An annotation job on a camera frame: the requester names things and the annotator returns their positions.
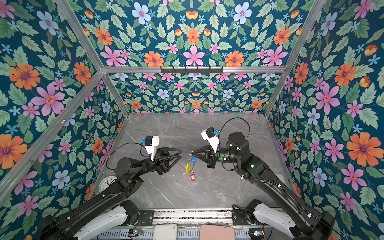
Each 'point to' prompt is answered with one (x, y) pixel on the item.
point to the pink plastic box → (213, 232)
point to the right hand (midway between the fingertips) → (193, 152)
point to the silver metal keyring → (190, 157)
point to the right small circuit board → (256, 233)
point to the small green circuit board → (132, 232)
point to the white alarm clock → (105, 183)
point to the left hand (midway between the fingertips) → (179, 155)
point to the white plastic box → (165, 232)
